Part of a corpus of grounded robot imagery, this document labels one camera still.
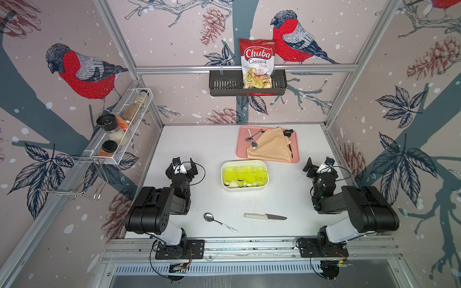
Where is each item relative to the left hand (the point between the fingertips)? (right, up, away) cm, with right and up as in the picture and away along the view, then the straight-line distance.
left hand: (184, 157), depth 89 cm
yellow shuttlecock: (+23, -9, 0) cm, 24 cm away
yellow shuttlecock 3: (+33, -8, -1) cm, 34 cm away
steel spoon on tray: (+37, +6, +21) cm, 43 cm away
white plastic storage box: (+25, -15, +2) cm, 29 cm away
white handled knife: (+40, -27, -7) cm, 49 cm away
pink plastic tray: (+32, +7, +21) cm, 39 cm away
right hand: (+69, -1, +1) cm, 69 cm away
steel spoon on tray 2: (+35, +9, +22) cm, 42 cm away
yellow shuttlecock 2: (+29, -8, 0) cm, 30 cm away
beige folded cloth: (+50, +6, +20) cm, 54 cm away
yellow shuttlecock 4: (+39, -9, +1) cm, 41 cm away
